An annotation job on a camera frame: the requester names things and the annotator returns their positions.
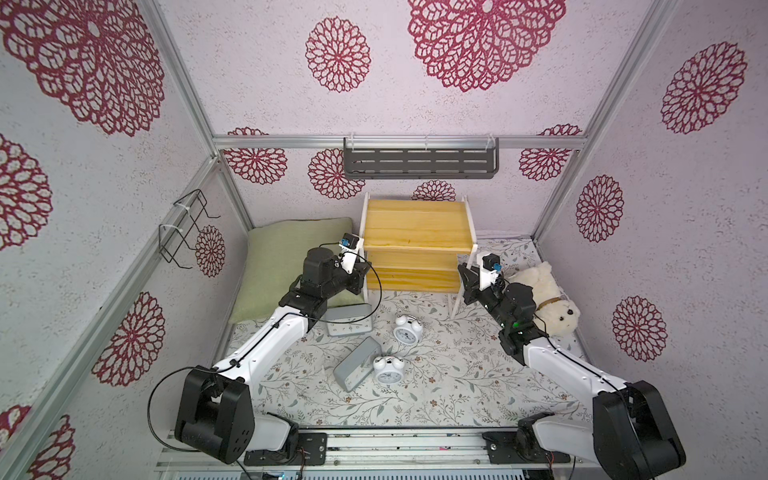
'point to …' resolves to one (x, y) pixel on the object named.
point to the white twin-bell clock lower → (388, 370)
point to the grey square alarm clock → (349, 313)
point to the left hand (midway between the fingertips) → (365, 263)
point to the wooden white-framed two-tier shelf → (416, 246)
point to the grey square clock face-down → (355, 368)
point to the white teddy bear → (558, 315)
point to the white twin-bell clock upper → (407, 330)
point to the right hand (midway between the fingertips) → (463, 263)
